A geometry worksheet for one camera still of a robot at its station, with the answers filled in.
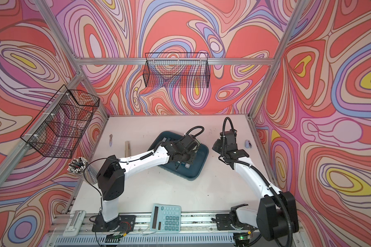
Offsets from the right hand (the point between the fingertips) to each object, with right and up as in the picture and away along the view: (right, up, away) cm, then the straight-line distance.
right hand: (218, 148), depth 86 cm
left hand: (-13, -6, -2) cm, 14 cm away
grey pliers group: (-17, -11, +3) cm, 21 cm away
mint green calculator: (-28, -33, -13) cm, 45 cm away
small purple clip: (-72, +5, +22) cm, 75 cm away
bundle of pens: (-73, -8, -9) cm, 74 cm away
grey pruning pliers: (-33, +4, +15) cm, 36 cm away
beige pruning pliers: (-56, -2, +12) cm, 58 cm away
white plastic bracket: (-71, -35, -14) cm, 81 cm away
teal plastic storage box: (-16, -13, +5) cm, 22 cm away
